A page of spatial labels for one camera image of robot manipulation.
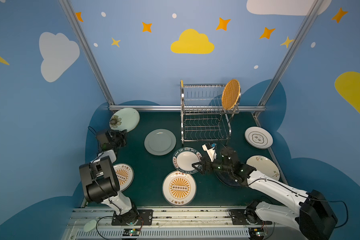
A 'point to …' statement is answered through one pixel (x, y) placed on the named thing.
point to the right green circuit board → (256, 233)
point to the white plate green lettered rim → (183, 159)
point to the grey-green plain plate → (159, 142)
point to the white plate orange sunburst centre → (179, 188)
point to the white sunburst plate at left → (125, 175)
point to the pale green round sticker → (90, 225)
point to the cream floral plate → (265, 165)
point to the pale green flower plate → (124, 118)
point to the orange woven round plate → (231, 94)
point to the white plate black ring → (258, 137)
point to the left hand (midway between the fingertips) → (129, 127)
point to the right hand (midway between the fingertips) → (198, 160)
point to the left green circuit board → (131, 232)
